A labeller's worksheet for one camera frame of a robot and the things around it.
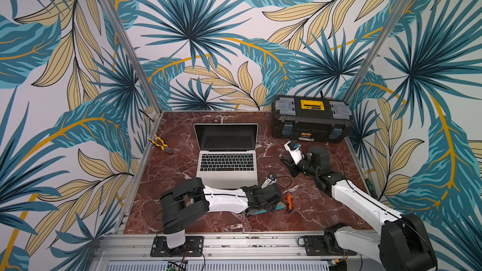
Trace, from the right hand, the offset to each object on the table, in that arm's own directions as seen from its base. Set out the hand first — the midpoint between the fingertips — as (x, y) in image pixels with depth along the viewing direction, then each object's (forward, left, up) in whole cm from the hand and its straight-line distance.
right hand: (273, 162), depth 83 cm
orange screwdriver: (-14, -6, -12) cm, 20 cm away
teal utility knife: (-15, -3, -13) cm, 20 cm away
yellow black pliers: (+17, +55, -11) cm, 59 cm away
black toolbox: (+22, -23, +4) cm, 32 cm away
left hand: (-12, +3, -12) cm, 17 cm away
